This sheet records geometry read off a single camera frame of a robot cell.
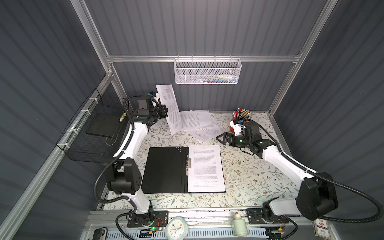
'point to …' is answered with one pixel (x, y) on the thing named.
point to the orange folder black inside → (166, 171)
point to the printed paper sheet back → (195, 119)
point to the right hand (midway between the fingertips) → (223, 139)
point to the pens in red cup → (241, 113)
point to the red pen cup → (233, 118)
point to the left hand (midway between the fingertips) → (166, 108)
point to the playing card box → (321, 228)
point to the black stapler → (100, 234)
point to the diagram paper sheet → (206, 132)
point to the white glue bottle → (239, 226)
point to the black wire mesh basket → (92, 134)
